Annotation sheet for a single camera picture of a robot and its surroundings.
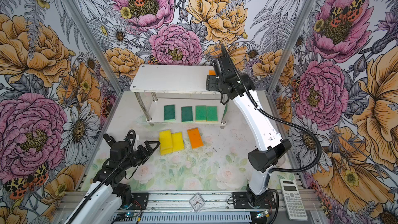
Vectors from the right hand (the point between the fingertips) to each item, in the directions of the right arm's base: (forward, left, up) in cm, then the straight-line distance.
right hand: (216, 87), depth 74 cm
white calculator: (-42, -34, -35) cm, 64 cm away
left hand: (-19, +31, -26) cm, 45 cm away
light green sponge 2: (+4, +1, -26) cm, 27 cm away
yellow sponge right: (-10, +22, -35) cm, 42 cm away
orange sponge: (-8, +12, -33) cm, 36 cm away
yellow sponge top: (-9, +29, -33) cm, 45 cm away
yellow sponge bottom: (-16, +28, -33) cm, 46 cm away
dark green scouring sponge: (+6, +17, -28) cm, 33 cm away
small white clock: (-41, +11, -34) cm, 54 cm away
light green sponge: (+6, +8, -28) cm, 29 cm away
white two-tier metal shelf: (-1, +18, -2) cm, 19 cm away
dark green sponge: (+7, +28, -28) cm, 40 cm away
